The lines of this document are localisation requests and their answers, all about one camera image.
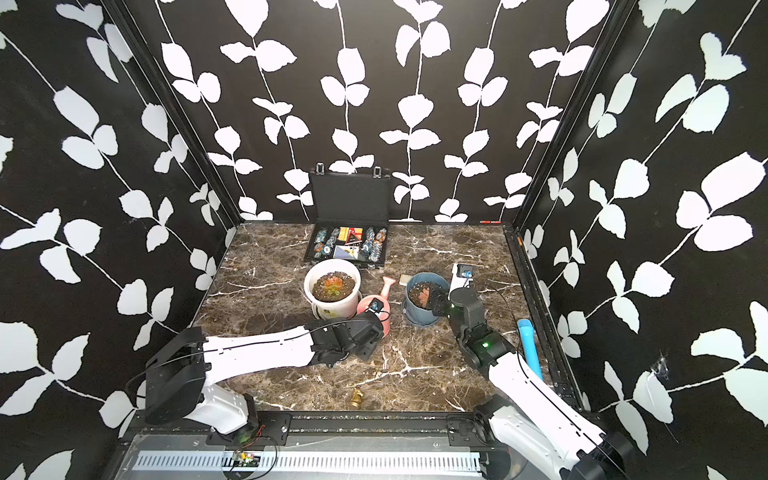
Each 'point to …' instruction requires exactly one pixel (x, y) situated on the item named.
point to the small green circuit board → (245, 459)
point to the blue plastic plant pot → (417, 314)
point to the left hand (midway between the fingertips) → (373, 331)
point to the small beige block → (404, 279)
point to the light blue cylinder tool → (528, 339)
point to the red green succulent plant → (333, 285)
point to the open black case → (349, 217)
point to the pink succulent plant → (423, 297)
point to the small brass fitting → (356, 397)
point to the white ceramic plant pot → (325, 305)
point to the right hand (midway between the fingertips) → (440, 279)
